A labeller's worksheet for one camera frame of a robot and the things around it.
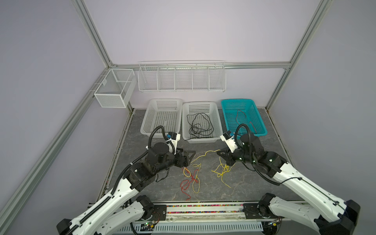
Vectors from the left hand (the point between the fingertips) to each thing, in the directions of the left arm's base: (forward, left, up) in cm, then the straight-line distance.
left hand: (189, 154), depth 68 cm
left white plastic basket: (+52, +17, -26) cm, 60 cm away
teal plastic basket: (+49, -34, -21) cm, 63 cm away
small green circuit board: (-25, +23, -27) cm, 43 cm away
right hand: (+1, -14, -3) cm, 15 cm away
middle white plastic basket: (+46, -19, -19) cm, 54 cm away
